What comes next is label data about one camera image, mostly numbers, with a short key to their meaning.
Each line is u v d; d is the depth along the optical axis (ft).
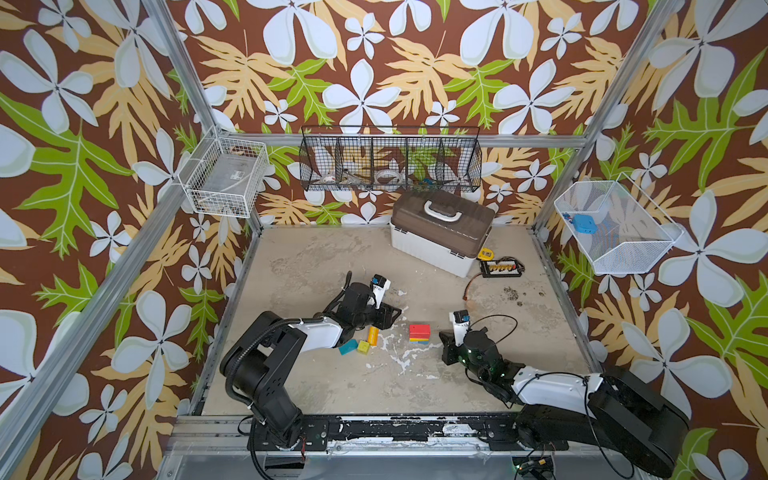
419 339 2.90
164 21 2.27
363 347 2.83
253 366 1.52
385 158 3.22
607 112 2.78
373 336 2.97
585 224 2.80
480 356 2.14
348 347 2.83
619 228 2.69
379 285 2.67
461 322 2.47
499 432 2.43
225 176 2.82
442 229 3.07
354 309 2.36
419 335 2.86
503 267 3.49
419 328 3.07
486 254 3.61
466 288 3.33
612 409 1.43
